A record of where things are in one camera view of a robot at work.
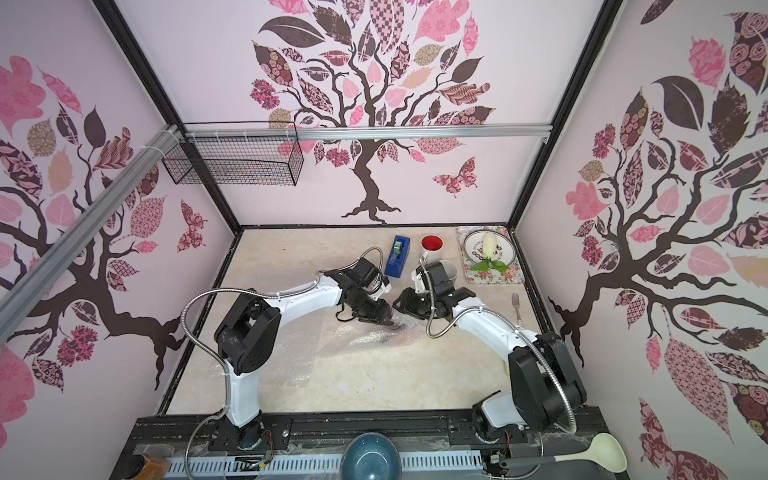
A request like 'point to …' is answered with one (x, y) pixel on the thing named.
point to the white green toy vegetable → (489, 247)
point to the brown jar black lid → (146, 467)
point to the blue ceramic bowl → (371, 456)
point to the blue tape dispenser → (397, 256)
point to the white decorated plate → (505, 251)
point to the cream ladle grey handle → (602, 451)
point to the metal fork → (516, 302)
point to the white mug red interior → (432, 244)
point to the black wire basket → (262, 154)
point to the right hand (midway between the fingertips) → (398, 303)
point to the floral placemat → (472, 276)
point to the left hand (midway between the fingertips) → (387, 326)
